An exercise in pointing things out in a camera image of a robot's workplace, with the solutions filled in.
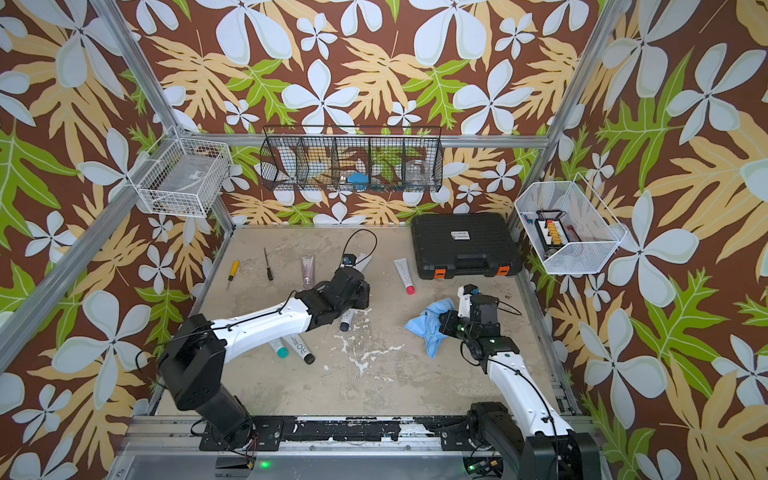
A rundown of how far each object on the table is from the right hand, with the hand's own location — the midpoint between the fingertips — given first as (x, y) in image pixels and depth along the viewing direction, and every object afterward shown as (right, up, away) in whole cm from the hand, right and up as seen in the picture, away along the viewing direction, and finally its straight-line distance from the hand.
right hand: (438, 314), depth 85 cm
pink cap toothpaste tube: (-9, +12, +20) cm, 25 cm away
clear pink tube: (-44, +13, +22) cm, 51 cm away
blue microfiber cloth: (-4, -2, -3) cm, 5 cm away
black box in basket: (+31, +25, -2) cm, 40 cm away
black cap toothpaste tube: (-40, -11, +1) cm, 41 cm away
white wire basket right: (+37, +24, -3) cm, 44 cm away
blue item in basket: (-24, +42, +10) cm, 50 cm away
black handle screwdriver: (-57, +11, +20) cm, 61 cm away
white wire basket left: (-75, +40, +1) cm, 85 cm away
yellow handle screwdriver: (-71, +11, +21) cm, 75 cm away
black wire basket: (-26, +49, +12) cm, 57 cm away
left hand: (-22, +8, +2) cm, 23 cm away
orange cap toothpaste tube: (-21, +15, -10) cm, 28 cm away
